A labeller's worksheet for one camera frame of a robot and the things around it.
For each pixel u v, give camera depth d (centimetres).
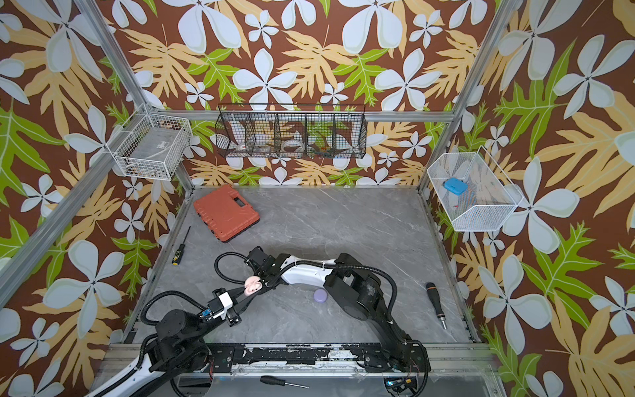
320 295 86
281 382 70
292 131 98
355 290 51
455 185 85
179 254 96
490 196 75
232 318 60
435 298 84
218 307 53
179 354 57
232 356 75
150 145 86
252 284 63
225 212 105
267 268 70
